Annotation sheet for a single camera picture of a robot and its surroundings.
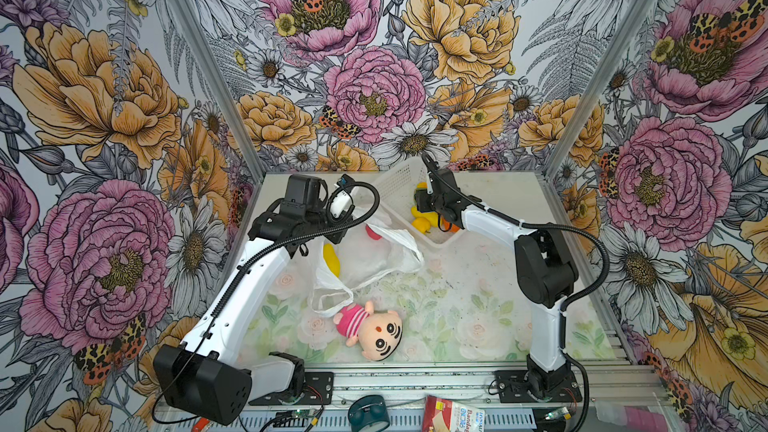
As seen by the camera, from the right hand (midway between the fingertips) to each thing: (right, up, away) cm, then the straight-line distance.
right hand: (423, 201), depth 98 cm
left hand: (-22, -6, -22) cm, 32 cm away
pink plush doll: (-13, -32, -24) cm, 42 cm away
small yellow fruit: (-29, -18, -4) cm, 34 cm away
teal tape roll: (-15, -44, -34) cm, 58 cm away
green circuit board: (-31, -50, -27) cm, 64 cm away
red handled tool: (-54, -51, -29) cm, 80 cm away
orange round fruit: (+7, -8, -15) cm, 18 cm away
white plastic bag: (-16, -15, +1) cm, 22 cm away
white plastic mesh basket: (-8, +6, +16) cm, 19 cm away
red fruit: (-15, -9, -21) cm, 27 cm away
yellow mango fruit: (-1, -7, +1) cm, 8 cm away
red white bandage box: (+2, -48, -31) cm, 57 cm away
